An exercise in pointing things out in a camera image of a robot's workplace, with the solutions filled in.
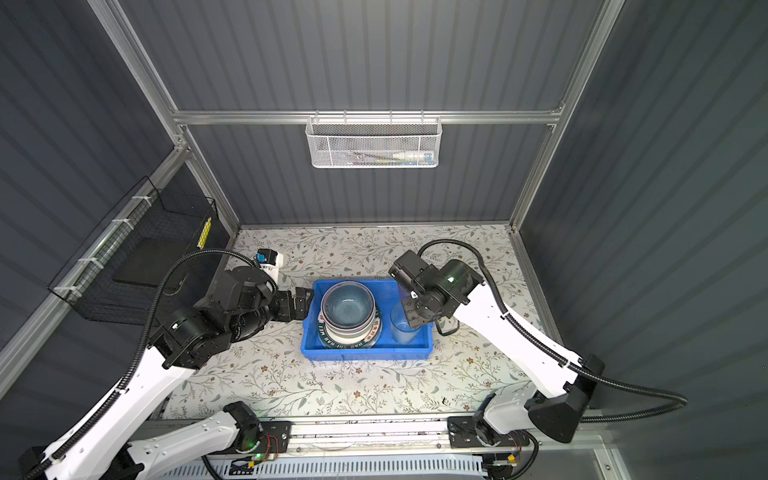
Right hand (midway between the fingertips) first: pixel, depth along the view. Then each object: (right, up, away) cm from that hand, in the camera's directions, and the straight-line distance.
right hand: (421, 314), depth 71 cm
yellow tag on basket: (-60, +20, +12) cm, 64 cm away
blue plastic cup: (-5, -3, -4) cm, 7 cm away
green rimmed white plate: (-18, -11, +13) cm, 25 cm away
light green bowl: (-20, -4, +14) cm, 24 cm away
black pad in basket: (-65, +13, 0) cm, 66 cm away
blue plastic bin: (-9, -14, +17) cm, 24 cm away
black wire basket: (-71, +9, -10) cm, 72 cm away
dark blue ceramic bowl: (-20, 0, +17) cm, 27 cm away
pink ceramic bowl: (-18, -7, +10) cm, 21 cm away
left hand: (-29, +6, -4) cm, 30 cm away
